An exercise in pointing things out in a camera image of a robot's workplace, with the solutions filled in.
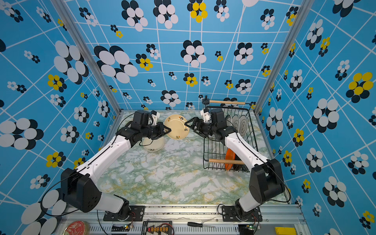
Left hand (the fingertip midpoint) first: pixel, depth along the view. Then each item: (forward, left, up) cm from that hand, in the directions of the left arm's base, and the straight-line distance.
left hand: (173, 128), depth 79 cm
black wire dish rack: (-5, -26, -22) cm, 34 cm away
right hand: (+1, -10, 0) cm, 10 cm away
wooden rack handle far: (+38, -38, -15) cm, 56 cm away
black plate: (-16, -37, -14) cm, 42 cm away
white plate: (+14, -39, -11) cm, 43 cm away
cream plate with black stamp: (+4, -1, 0) cm, 4 cm away
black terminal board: (-43, +6, -22) cm, 48 cm away
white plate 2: (+14, -45, -14) cm, 49 cm away
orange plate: (-5, -34, -20) cm, 40 cm away
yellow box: (-43, -55, -23) cm, 73 cm away
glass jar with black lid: (+37, -21, -13) cm, 44 cm away
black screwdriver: (-41, -14, -24) cm, 50 cm away
